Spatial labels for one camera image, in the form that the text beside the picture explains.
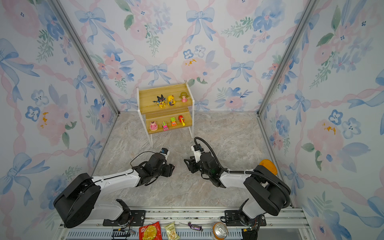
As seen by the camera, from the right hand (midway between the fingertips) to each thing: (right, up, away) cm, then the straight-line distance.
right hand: (187, 158), depth 86 cm
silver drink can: (+15, -25, -25) cm, 38 cm away
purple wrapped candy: (+6, -30, -16) cm, 34 cm away
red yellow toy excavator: (-4, +23, +6) cm, 24 cm away
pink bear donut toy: (-20, +18, +2) cm, 27 cm away
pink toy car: (-13, +18, +2) cm, 23 cm away
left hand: (-9, -5, +2) cm, 11 cm away
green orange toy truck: (-8, +21, +4) cm, 23 cm away
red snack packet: (-16, -31, -17) cm, 39 cm away
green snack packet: (-6, -31, -17) cm, 36 cm away
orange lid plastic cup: (+46, -3, -4) cm, 46 cm away
